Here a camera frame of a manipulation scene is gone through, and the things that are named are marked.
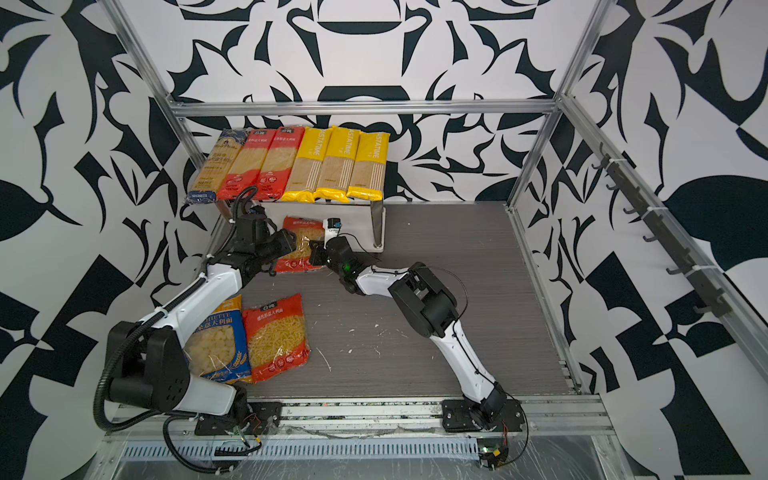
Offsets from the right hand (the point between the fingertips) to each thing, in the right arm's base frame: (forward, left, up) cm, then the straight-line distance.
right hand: (310, 239), depth 94 cm
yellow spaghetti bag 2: (+6, -11, +24) cm, 27 cm away
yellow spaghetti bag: (+6, -4, +24) cm, 25 cm away
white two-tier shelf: (+13, -15, -8) cm, 22 cm away
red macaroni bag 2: (-28, +7, -8) cm, 30 cm away
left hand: (-2, +4, +7) cm, 8 cm away
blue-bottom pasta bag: (-31, +22, -8) cm, 38 cm away
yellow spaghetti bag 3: (+4, -20, +24) cm, 31 cm away
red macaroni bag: (+4, +2, 0) cm, 4 cm away
